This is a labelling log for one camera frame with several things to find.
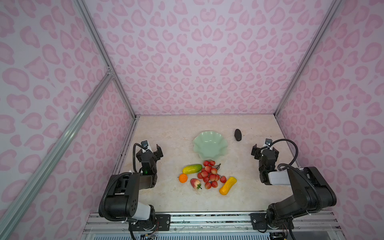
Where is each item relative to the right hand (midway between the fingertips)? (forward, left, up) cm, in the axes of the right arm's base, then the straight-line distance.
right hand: (265, 144), depth 91 cm
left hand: (-3, +70, +2) cm, 70 cm away
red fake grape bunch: (-17, +34, -3) cm, 39 cm away
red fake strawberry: (-23, +42, -5) cm, 48 cm away
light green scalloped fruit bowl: (+5, +33, -10) cm, 35 cm away
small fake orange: (-19, +49, -7) cm, 53 cm away
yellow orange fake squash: (-23, +24, -6) cm, 33 cm away
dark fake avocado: (+12, +14, -6) cm, 19 cm away
